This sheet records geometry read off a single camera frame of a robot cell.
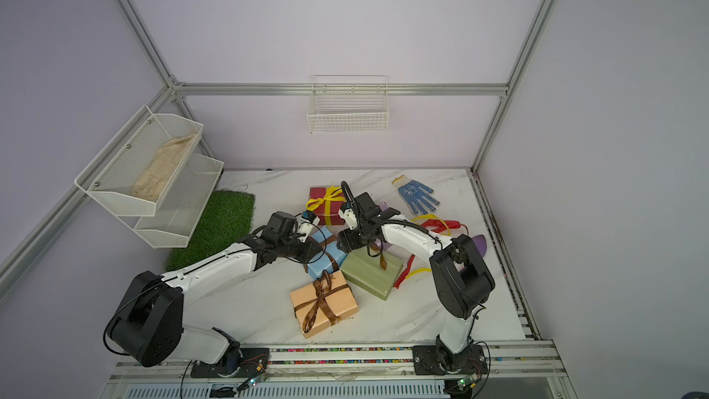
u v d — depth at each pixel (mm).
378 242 651
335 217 974
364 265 860
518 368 745
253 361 732
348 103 1067
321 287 802
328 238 898
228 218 1016
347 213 822
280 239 687
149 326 423
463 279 475
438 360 649
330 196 1016
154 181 764
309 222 784
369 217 700
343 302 787
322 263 839
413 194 1116
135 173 748
